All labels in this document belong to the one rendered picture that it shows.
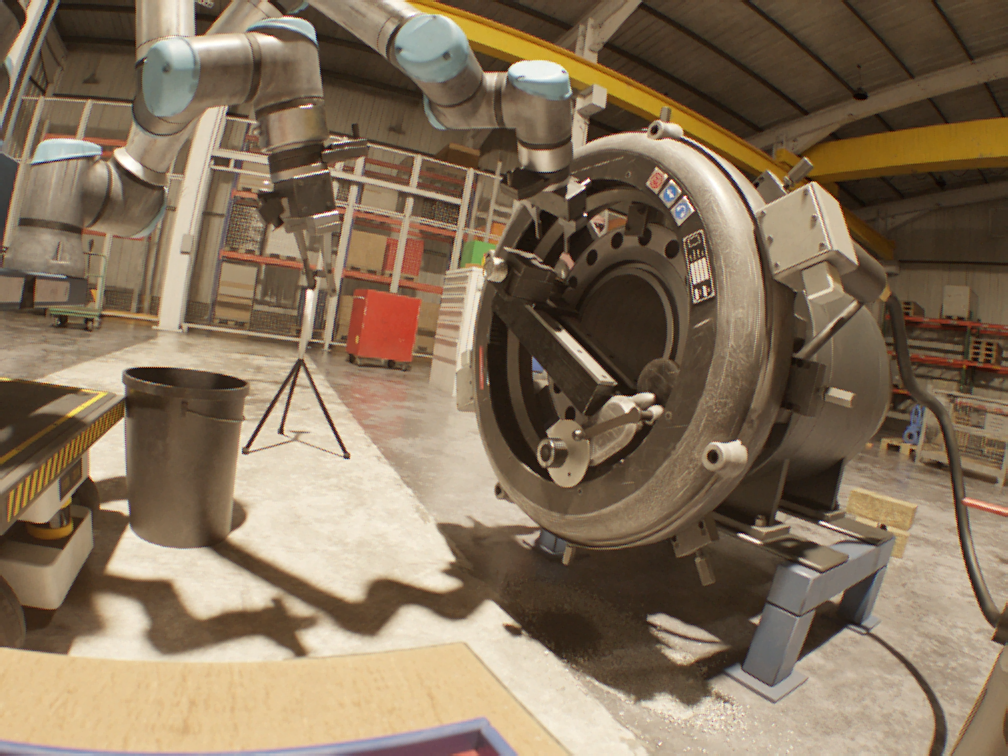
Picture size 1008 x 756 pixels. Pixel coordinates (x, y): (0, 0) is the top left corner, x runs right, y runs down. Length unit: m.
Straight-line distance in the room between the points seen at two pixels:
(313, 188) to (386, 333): 5.61
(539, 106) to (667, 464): 0.54
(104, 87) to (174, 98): 15.55
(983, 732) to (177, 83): 0.93
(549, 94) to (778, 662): 1.04
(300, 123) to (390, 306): 5.60
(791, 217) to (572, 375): 0.42
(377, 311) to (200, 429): 5.09
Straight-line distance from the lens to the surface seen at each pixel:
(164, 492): 1.24
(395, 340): 6.28
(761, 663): 1.11
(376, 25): 0.80
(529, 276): 0.97
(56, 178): 1.17
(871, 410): 1.41
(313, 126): 0.68
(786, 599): 1.06
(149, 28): 0.81
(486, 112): 0.84
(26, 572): 0.96
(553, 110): 0.82
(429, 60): 0.72
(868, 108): 13.60
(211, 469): 1.23
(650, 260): 1.00
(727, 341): 0.70
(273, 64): 0.68
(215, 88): 0.66
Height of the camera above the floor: 0.56
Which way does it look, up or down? 4 degrees down
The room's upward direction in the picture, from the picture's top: 9 degrees clockwise
